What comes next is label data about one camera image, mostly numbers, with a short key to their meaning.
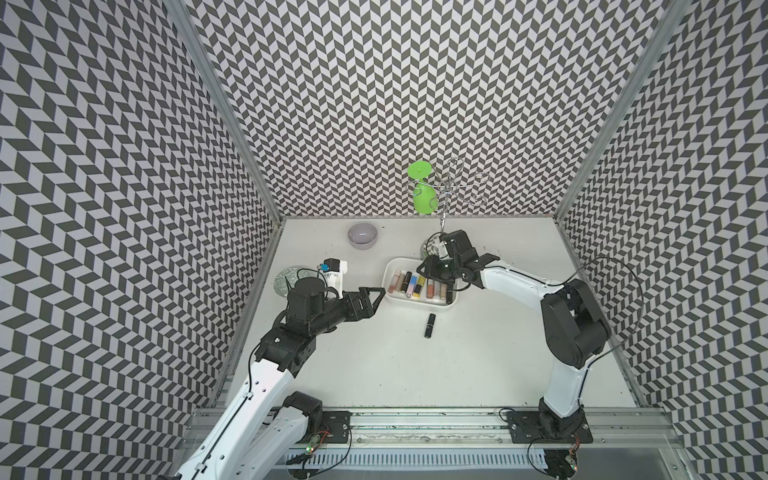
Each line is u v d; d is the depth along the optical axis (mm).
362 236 1083
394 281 988
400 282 988
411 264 1015
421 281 988
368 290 633
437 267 824
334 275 654
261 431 555
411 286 966
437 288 964
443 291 963
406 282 987
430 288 963
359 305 630
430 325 901
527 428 724
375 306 645
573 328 494
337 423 726
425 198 912
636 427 757
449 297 956
